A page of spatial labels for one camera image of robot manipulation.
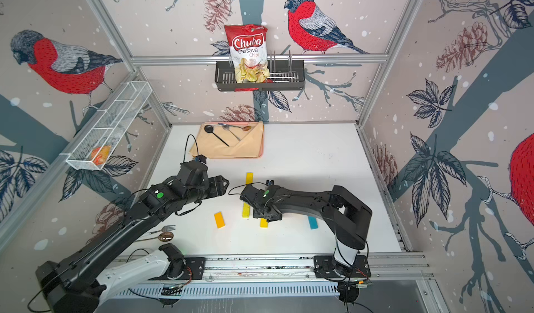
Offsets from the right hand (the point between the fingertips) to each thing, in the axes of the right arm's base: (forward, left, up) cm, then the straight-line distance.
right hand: (263, 212), depth 85 cm
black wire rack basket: (+53, -8, +32) cm, 62 cm away
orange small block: (-3, +19, -3) cm, 19 cm away
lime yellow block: (-4, 0, -1) cm, 4 cm away
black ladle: (+48, +36, 0) cm, 60 cm away
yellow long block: (+1, +8, -2) cm, 8 cm away
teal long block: (-3, -21, -2) cm, 21 cm away
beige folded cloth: (+37, +10, -2) cm, 39 cm away
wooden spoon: (+49, +14, 0) cm, 51 cm away
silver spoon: (+50, +25, -1) cm, 56 cm away
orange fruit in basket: (+5, +52, +31) cm, 61 cm away
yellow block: (+17, +8, -2) cm, 19 cm away
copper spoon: (-10, +39, -3) cm, 41 cm away
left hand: (+5, +13, +18) cm, 23 cm away
